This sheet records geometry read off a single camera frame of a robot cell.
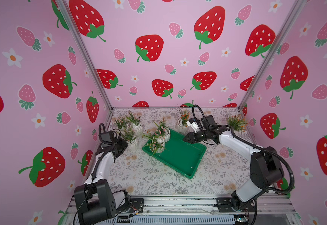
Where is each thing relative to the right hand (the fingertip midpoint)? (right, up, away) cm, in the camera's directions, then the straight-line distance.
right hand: (183, 140), depth 84 cm
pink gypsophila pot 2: (-17, -3, +1) cm, 17 cm away
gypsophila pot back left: (-32, +13, +12) cm, 37 cm away
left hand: (-36, -2, +4) cm, 36 cm away
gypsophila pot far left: (-42, +12, +11) cm, 45 cm away
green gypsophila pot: (-35, +2, +7) cm, 36 cm away
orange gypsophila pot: (+1, +9, +15) cm, 17 cm away
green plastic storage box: (-1, -11, +11) cm, 16 cm away
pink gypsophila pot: (-12, +6, +3) cm, 14 cm away
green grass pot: (+40, +9, +11) cm, 42 cm away
